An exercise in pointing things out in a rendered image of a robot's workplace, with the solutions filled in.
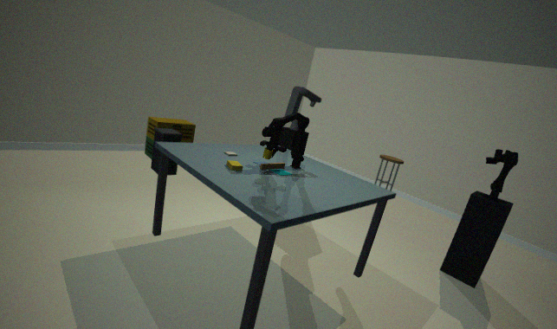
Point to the yellow rectangular block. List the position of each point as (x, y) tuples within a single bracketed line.
[(234, 165)]

